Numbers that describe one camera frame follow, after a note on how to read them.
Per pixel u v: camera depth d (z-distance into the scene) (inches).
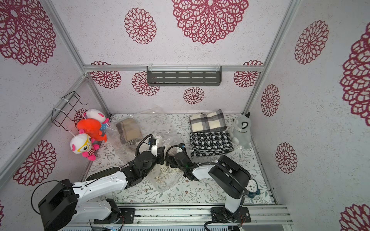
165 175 34.1
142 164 23.5
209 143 38.0
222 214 29.5
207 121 42.0
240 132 36.7
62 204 16.2
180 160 27.6
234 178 16.8
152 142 26.8
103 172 32.9
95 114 37.0
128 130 42.4
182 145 32.8
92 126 34.5
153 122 45.9
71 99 32.0
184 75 37.9
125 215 28.9
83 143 31.4
